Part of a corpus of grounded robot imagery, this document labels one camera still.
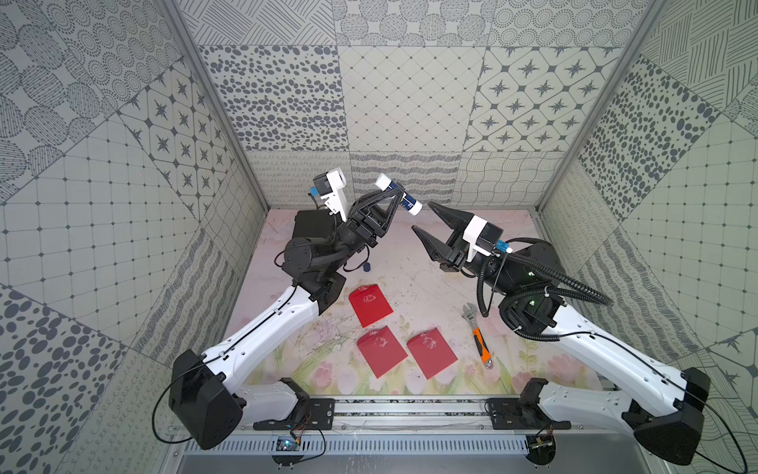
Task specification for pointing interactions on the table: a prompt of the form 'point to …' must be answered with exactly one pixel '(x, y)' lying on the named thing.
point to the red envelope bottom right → (430, 352)
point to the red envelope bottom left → (381, 351)
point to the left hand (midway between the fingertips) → (410, 201)
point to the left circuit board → (286, 443)
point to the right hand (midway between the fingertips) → (420, 213)
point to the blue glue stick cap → (366, 267)
